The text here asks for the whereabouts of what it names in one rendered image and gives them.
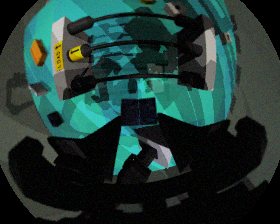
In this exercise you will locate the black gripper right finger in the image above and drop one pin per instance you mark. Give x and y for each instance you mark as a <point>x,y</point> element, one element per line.
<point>186,140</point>

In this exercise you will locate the orange rectangular block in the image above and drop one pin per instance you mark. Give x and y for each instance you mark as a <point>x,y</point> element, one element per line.
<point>38,52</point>

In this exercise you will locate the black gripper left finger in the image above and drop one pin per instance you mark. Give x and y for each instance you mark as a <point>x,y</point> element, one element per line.
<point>98,149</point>

